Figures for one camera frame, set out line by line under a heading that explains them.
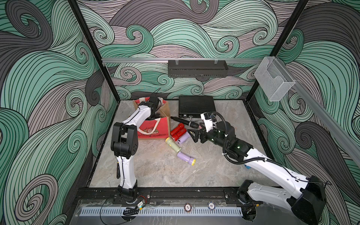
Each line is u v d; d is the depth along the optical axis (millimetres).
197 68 967
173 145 901
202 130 633
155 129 845
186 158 857
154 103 794
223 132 526
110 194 729
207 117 613
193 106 1136
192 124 979
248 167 511
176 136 944
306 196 378
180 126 1001
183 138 923
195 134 637
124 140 533
